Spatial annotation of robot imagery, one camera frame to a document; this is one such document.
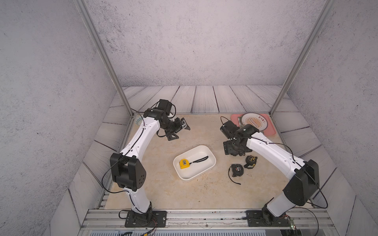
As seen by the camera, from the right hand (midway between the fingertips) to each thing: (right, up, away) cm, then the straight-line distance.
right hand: (236, 149), depth 81 cm
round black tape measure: (+12, -9, +10) cm, 18 cm away
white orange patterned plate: (+27, +16, +34) cm, 46 cm away
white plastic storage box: (-22, -10, +13) cm, 28 cm away
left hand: (-26, +10, 0) cm, 28 cm away
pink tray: (+34, +10, +30) cm, 46 cm away
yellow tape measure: (-28, -11, +10) cm, 32 cm away
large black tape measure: (+2, -14, +6) cm, 15 cm away
